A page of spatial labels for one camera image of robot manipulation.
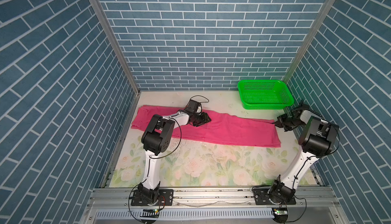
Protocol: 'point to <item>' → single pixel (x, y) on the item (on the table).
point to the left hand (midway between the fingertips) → (211, 121)
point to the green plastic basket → (264, 94)
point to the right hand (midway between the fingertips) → (274, 122)
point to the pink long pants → (243, 131)
